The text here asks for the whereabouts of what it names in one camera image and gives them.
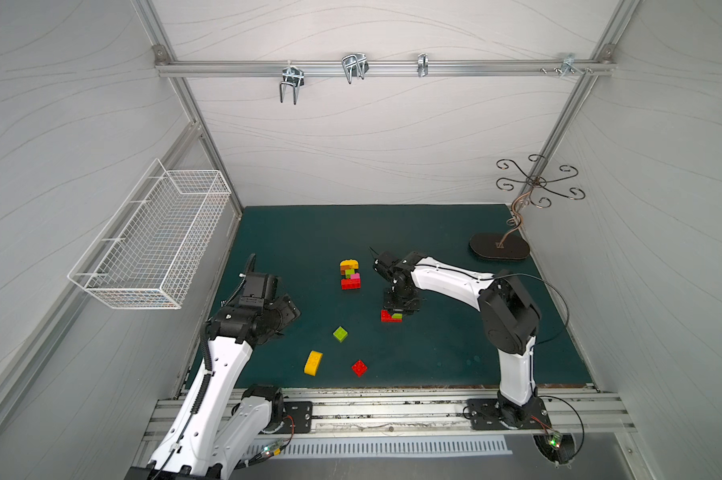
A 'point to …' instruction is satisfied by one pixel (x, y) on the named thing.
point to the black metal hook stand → (491, 246)
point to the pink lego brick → (355, 276)
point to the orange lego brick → (343, 269)
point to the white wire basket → (148, 254)
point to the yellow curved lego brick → (350, 262)
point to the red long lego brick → (385, 317)
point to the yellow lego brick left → (313, 363)
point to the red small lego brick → (359, 368)
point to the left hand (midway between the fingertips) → (287, 315)
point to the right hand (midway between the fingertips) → (392, 313)
